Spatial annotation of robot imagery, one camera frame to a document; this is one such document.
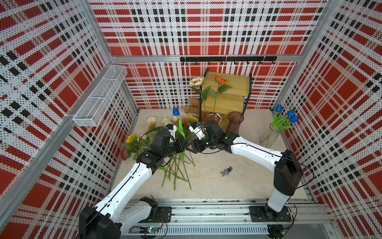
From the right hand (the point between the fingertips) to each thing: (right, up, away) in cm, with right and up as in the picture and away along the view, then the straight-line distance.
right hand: (191, 146), depth 78 cm
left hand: (-1, +2, -1) cm, 2 cm away
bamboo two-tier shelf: (+16, +29, +4) cm, 33 cm away
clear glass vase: (+47, +4, +11) cm, 49 cm away
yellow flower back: (-1, +15, +26) cm, 30 cm away
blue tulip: (+54, +18, 0) cm, 56 cm away
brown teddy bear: (0, +26, +37) cm, 45 cm away
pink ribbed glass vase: (+12, +17, +12) cm, 24 cm away
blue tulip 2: (+54, +14, 0) cm, 56 cm away
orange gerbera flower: (+18, +32, +4) cm, 37 cm away
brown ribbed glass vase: (+27, +15, +16) cm, 35 cm away
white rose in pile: (-20, +14, +30) cm, 38 cm away
